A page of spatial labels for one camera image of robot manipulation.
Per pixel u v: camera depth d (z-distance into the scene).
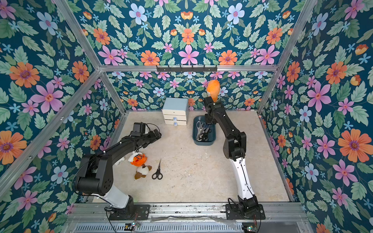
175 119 1.04
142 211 0.73
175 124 1.08
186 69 0.93
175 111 1.01
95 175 0.46
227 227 0.70
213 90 0.96
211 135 1.02
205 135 1.00
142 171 0.86
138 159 0.87
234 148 0.64
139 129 0.73
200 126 1.08
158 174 0.86
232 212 0.73
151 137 0.84
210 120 0.90
